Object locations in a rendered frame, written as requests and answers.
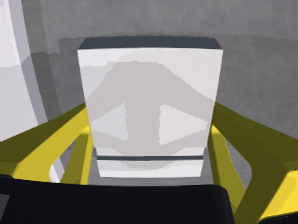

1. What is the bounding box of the light grey fixture plate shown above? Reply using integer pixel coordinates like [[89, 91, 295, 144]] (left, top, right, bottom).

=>
[[0, 0, 65, 183]]

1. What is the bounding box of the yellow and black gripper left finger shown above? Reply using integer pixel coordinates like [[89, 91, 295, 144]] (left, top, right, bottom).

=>
[[0, 102, 93, 185]]

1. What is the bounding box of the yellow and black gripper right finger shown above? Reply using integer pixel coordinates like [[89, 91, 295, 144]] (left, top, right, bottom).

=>
[[207, 101, 298, 224]]

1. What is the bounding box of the white rectangular block with slot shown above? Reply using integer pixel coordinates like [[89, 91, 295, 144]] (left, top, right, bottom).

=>
[[77, 36, 223, 178]]

